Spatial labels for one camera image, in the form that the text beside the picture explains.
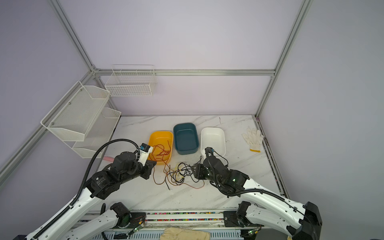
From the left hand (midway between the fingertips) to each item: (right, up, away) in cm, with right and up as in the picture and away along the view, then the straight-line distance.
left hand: (153, 164), depth 71 cm
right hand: (+19, -2, +1) cm, 19 cm away
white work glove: (+63, +10, +36) cm, 73 cm away
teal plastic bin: (+13, +10, +33) cm, 37 cm away
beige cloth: (+11, -33, -1) cm, 35 cm away
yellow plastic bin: (-2, +7, +29) cm, 30 cm away
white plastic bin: (+34, +11, +36) cm, 51 cm away
